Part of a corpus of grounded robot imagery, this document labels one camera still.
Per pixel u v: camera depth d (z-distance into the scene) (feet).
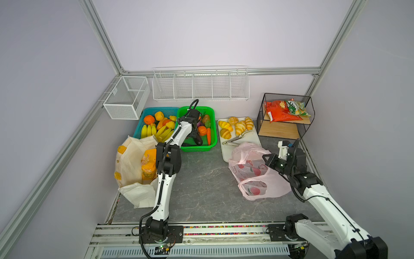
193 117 2.84
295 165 1.96
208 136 3.55
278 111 3.17
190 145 3.32
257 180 2.27
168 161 2.10
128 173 2.66
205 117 3.79
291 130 3.80
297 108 3.16
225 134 3.55
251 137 3.59
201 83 3.56
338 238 1.42
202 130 3.52
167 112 3.80
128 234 2.46
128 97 3.35
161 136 3.44
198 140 3.40
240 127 3.67
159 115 3.67
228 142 3.43
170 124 3.44
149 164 2.71
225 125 3.76
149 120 3.59
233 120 3.80
